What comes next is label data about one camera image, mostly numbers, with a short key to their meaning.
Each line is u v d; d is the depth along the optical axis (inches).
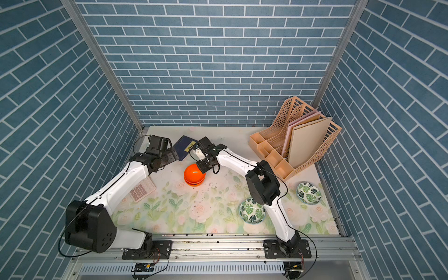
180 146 41.7
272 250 28.9
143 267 28.4
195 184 34.8
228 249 29.8
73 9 27.6
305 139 37.9
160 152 26.1
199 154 33.9
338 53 33.3
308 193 35.3
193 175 35.6
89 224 16.1
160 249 29.0
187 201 34.9
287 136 33.4
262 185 21.7
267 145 40.1
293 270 27.6
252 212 32.9
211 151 28.0
